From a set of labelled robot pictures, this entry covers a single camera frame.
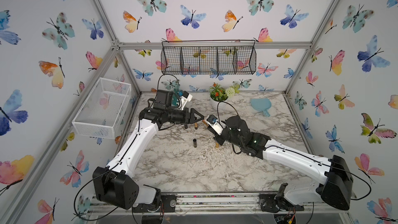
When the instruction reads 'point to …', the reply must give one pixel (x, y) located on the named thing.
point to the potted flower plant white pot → (218, 94)
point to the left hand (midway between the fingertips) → (201, 117)
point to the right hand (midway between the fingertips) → (212, 123)
